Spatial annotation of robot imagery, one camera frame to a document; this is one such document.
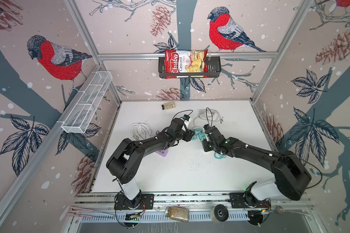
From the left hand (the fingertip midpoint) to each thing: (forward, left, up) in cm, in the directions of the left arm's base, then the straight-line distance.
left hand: (192, 131), depth 88 cm
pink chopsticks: (-38, +59, -12) cm, 71 cm away
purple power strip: (-9, +18, -9) cm, 23 cm away
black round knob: (-41, -10, 0) cm, 43 cm away
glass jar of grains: (-41, +9, -7) cm, 43 cm away
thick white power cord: (+7, +36, -11) cm, 38 cm away
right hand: (-6, -7, -6) cm, 11 cm away
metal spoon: (-40, -42, -11) cm, 59 cm away
